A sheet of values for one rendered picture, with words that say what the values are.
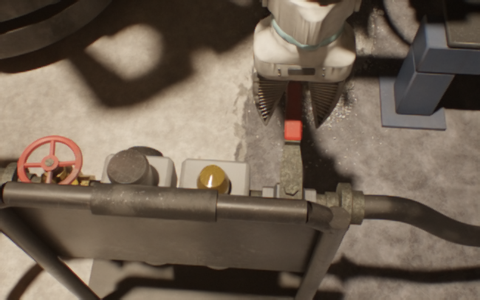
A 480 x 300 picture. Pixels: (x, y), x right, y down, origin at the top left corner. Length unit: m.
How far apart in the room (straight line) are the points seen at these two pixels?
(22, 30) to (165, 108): 0.34
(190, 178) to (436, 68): 0.63
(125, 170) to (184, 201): 0.12
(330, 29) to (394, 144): 0.75
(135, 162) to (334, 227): 0.23
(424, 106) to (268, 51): 0.75
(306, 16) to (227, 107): 0.78
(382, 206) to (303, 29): 0.26
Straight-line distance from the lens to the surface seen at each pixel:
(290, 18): 0.51
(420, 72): 1.15
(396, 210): 0.68
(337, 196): 0.67
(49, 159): 0.65
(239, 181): 0.66
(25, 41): 1.30
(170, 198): 0.53
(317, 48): 0.53
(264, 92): 0.64
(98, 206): 0.55
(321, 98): 0.65
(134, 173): 0.62
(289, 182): 0.64
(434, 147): 1.27
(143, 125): 1.24
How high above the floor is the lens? 1.06
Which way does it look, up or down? 62 degrees down
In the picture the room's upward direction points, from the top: straight up
